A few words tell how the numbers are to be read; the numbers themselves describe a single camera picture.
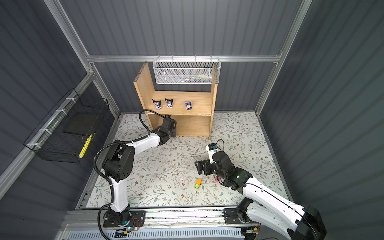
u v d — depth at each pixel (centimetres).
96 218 68
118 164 53
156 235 77
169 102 82
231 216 73
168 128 78
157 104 81
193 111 83
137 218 72
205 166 68
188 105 81
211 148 68
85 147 68
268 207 47
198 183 83
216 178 68
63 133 72
